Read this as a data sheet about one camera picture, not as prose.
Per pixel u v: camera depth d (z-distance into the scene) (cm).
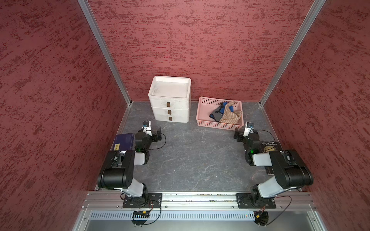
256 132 85
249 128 78
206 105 118
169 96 90
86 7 71
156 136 85
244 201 73
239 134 84
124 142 97
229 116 103
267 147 93
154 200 74
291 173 45
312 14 73
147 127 79
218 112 113
